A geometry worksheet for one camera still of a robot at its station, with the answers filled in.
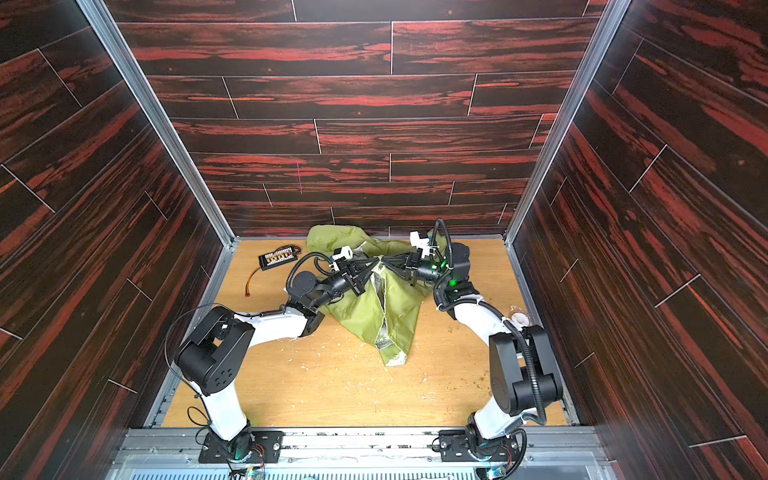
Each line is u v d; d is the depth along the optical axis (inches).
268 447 29.0
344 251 31.8
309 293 25.9
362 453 29.0
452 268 25.2
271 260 43.8
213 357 19.2
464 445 28.9
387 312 34.0
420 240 30.4
